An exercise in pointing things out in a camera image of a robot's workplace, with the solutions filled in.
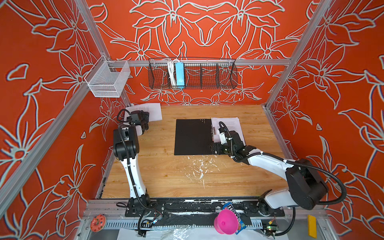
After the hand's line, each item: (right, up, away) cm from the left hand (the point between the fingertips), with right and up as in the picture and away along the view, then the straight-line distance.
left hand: (147, 114), depth 108 cm
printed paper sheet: (+4, +3, +8) cm, 9 cm away
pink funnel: (+48, -49, -44) cm, 82 cm away
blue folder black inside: (+35, -16, -7) cm, 39 cm away
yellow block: (+90, -54, -40) cm, 112 cm away
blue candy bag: (+56, -54, -40) cm, 87 cm away
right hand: (+45, -19, -21) cm, 53 cm away
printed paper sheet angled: (+63, -7, -1) cm, 64 cm away
